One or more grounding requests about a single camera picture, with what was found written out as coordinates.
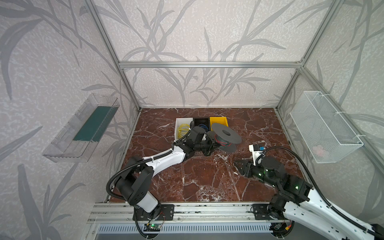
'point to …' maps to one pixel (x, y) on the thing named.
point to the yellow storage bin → (221, 120)
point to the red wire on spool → (223, 143)
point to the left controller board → (152, 227)
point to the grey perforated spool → (224, 136)
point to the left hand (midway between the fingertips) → (224, 141)
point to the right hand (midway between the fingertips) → (236, 157)
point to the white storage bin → (178, 121)
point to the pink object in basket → (318, 150)
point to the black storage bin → (205, 120)
